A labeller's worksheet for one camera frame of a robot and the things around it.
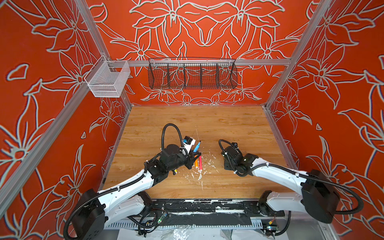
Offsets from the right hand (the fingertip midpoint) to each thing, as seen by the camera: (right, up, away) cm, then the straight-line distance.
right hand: (225, 162), depth 85 cm
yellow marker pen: (-29, -5, -1) cm, 29 cm away
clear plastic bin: (-74, +52, +9) cm, 91 cm away
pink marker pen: (-14, -1, +3) cm, 15 cm away
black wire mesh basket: (-19, +56, +12) cm, 61 cm away
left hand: (-16, +9, -12) cm, 22 cm away
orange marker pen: (-17, -1, +2) cm, 17 cm away
